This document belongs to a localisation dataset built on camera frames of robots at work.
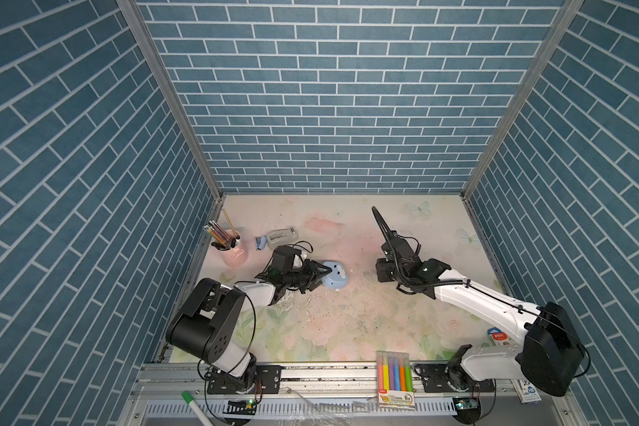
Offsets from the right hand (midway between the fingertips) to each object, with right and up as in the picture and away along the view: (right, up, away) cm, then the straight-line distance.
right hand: (381, 266), depth 85 cm
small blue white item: (-44, +6, +17) cm, 47 cm away
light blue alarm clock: (-14, -4, +2) cm, 15 cm away
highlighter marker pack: (+1, -31, -13) cm, 33 cm away
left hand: (-15, -3, +1) cm, 15 cm away
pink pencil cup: (-51, +5, +6) cm, 51 cm away
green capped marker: (-54, -33, -15) cm, 65 cm away
